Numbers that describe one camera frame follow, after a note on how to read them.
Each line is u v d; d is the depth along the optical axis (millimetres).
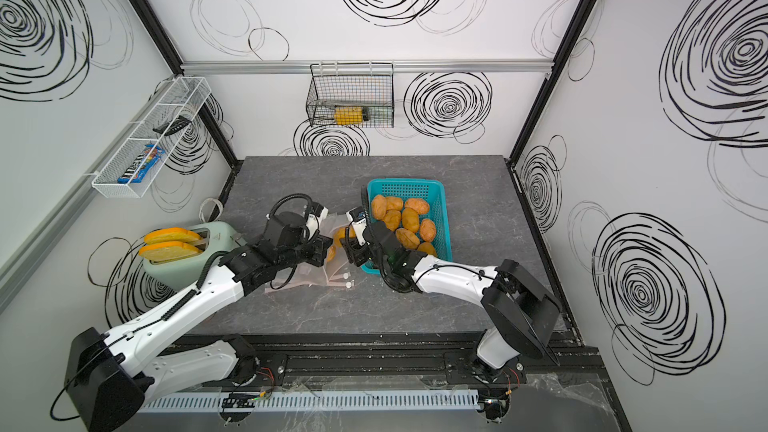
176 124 793
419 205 1013
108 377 372
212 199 1039
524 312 437
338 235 795
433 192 1018
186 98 926
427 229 934
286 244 590
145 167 694
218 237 804
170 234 740
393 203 999
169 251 736
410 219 963
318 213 692
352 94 989
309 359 770
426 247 898
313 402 962
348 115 867
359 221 706
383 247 609
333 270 754
